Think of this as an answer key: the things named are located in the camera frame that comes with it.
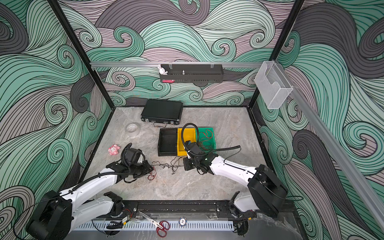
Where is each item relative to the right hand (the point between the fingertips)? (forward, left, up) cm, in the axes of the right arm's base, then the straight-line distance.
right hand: (184, 162), depth 84 cm
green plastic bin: (+15, -14, -3) cm, 20 cm away
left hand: (-2, +18, -3) cm, 19 cm away
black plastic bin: (+14, +12, -6) cm, 20 cm away
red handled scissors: (-29, +10, -4) cm, 31 cm away
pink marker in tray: (+41, +11, +26) cm, 50 cm away
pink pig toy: (+9, +46, -3) cm, 47 cm away
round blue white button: (-27, 0, -5) cm, 28 cm away
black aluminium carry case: (+44, +22, -7) cm, 50 cm away
